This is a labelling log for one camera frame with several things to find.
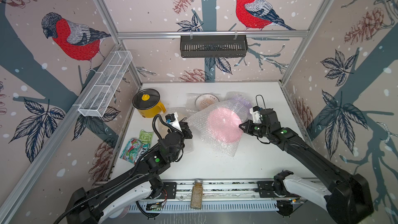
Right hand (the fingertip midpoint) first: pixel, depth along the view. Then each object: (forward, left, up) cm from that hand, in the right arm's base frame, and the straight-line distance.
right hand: (239, 123), depth 81 cm
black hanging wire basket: (+51, +14, +15) cm, 55 cm away
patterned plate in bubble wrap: (+24, +25, -13) cm, 37 cm away
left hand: (-3, +26, +10) cm, 28 cm away
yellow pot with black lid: (+15, +56, -2) cm, 59 cm away
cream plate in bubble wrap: (-8, +28, -10) cm, 31 cm away
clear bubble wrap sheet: (-8, +21, +12) cm, 25 cm away
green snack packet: (-12, +58, -10) cm, 60 cm away
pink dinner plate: (-2, +8, +2) cm, 8 cm away
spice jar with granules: (-32, +21, -9) cm, 40 cm away
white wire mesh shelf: (+1, +70, +17) cm, 72 cm away
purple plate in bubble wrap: (+11, 0, +5) cm, 12 cm away
